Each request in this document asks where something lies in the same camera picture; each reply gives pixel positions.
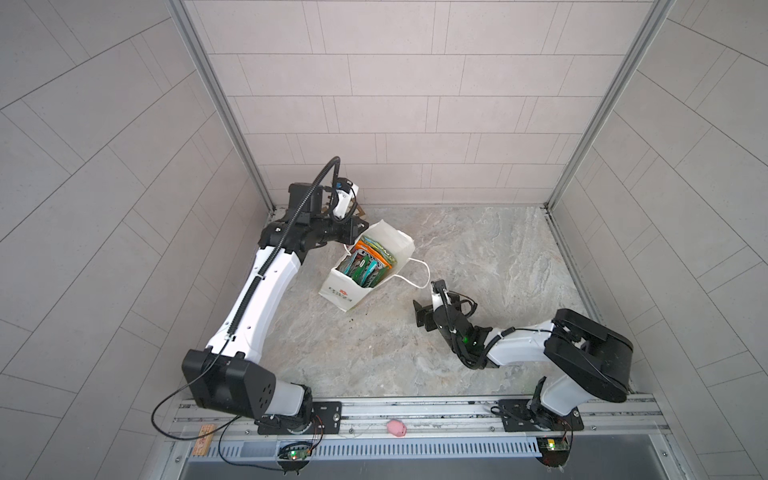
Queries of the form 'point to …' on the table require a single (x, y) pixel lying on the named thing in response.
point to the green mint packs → (366, 262)
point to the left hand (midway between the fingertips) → (373, 220)
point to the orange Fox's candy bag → (375, 257)
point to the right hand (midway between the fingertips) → (424, 300)
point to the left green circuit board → (295, 452)
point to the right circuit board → (554, 450)
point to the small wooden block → (203, 443)
